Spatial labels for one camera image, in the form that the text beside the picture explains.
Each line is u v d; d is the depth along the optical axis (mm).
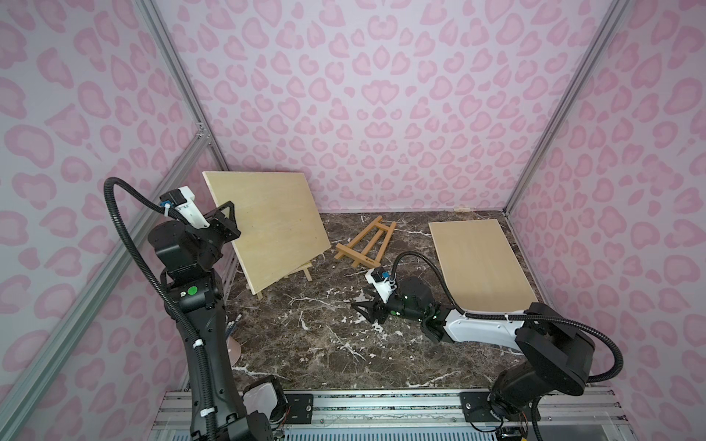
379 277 691
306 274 975
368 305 706
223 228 555
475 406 733
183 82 801
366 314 731
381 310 705
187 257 451
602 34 724
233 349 843
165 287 470
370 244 1074
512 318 495
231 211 628
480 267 1014
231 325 723
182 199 528
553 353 433
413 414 721
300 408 735
